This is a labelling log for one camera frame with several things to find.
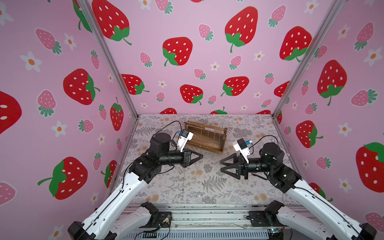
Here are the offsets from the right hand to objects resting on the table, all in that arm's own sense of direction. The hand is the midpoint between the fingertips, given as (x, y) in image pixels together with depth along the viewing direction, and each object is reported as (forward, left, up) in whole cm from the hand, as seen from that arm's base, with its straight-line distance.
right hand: (223, 164), depth 60 cm
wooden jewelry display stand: (+37, +5, -30) cm, 47 cm away
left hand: (+3, +9, +1) cm, 9 cm away
